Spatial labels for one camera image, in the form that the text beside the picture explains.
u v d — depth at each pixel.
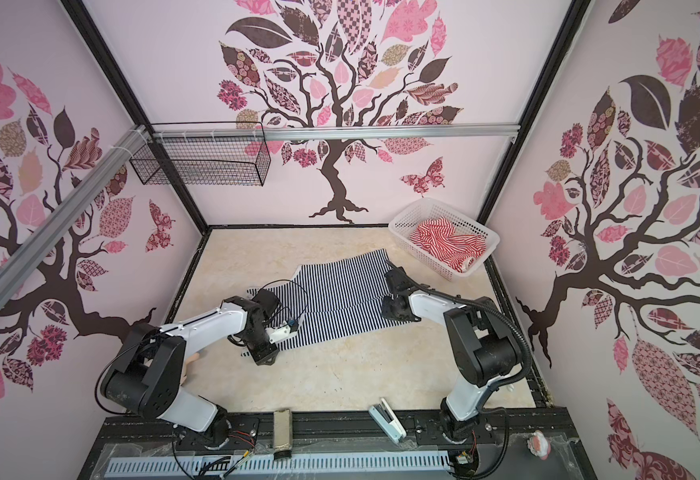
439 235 1.09
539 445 0.67
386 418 0.74
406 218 1.14
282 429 0.71
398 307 0.70
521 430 0.75
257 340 0.75
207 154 0.95
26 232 0.59
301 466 0.70
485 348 0.47
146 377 0.44
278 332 0.81
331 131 0.92
